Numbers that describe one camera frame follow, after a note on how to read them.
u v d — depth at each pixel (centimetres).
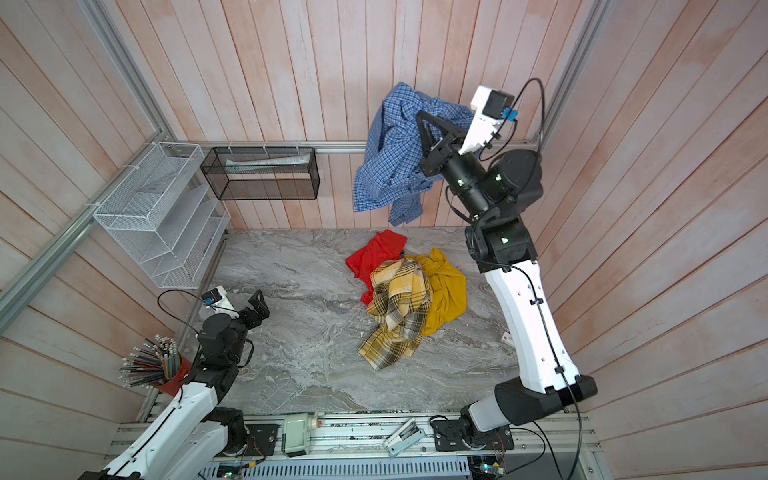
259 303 76
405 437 73
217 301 68
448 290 95
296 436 70
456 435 73
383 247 108
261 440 73
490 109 39
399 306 80
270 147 93
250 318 73
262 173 105
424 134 48
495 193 39
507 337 90
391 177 54
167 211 73
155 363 74
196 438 57
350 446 73
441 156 43
